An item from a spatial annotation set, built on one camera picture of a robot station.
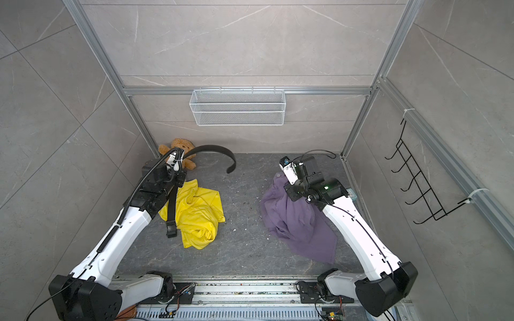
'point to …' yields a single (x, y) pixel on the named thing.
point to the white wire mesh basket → (237, 108)
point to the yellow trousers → (199, 210)
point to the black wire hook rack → (438, 211)
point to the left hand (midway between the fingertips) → (177, 161)
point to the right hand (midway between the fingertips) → (295, 181)
